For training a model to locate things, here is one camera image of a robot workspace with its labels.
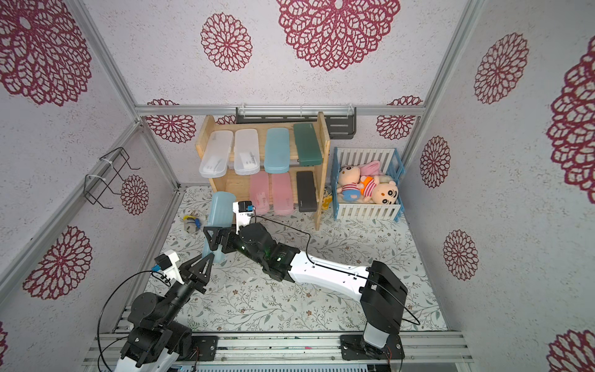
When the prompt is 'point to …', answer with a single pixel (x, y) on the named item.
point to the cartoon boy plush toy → (383, 193)
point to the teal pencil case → (221, 215)
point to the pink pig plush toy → (349, 177)
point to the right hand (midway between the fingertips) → (222, 225)
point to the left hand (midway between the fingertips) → (212, 255)
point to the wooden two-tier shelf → (240, 184)
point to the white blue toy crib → (392, 169)
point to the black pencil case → (306, 191)
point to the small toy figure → (191, 224)
